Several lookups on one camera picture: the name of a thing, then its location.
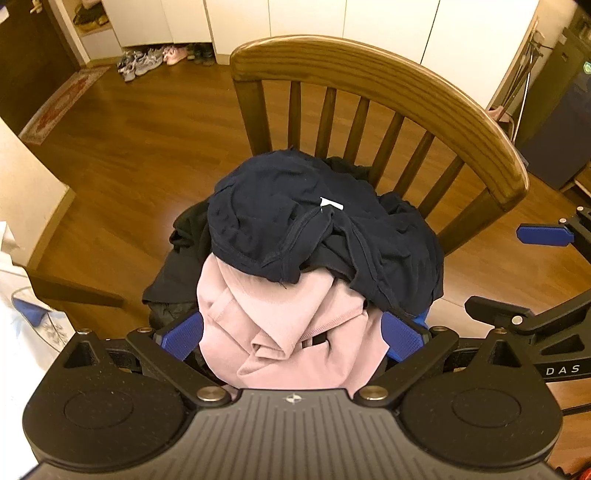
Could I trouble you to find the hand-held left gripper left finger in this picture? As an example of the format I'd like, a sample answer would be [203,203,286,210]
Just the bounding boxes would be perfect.
[62,310,234,411]

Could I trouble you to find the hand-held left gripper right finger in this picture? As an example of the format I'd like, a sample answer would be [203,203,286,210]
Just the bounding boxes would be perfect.
[353,310,527,411]

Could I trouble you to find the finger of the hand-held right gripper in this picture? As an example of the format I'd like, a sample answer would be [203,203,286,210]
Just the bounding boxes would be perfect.
[516,208,591,251]
[464,288,591,356]

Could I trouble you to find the pink hooded garment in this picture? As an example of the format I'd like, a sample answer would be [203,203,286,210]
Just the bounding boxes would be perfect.
[196,253,391,398]

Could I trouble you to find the navy polo shirt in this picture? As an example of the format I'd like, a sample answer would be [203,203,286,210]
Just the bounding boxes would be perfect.
[208,150,445,315]

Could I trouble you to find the black garment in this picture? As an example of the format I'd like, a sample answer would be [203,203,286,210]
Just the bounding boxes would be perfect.
[142,202,218,333]

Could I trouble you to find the dark refrigerator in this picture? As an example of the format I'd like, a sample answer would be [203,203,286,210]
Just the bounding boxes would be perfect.
[514,4,591,191]

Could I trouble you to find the folded metal rack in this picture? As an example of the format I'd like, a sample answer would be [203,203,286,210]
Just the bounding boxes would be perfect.
[495,18,555,134]

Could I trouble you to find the wooden chair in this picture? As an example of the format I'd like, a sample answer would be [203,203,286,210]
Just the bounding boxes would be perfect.
[229,34,529,330]

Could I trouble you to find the red patterned rug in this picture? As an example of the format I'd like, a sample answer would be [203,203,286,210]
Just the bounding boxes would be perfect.
[21,66,112,146]

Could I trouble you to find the row of shoes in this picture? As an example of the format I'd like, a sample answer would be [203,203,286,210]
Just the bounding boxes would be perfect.
[117,43,216,83]

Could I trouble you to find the white wardrobe cabinets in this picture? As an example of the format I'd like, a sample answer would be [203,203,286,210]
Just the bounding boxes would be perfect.
[100,0,540,109]

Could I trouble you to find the dark wooden door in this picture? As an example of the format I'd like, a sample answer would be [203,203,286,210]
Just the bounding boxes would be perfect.
[0,0,83,136]

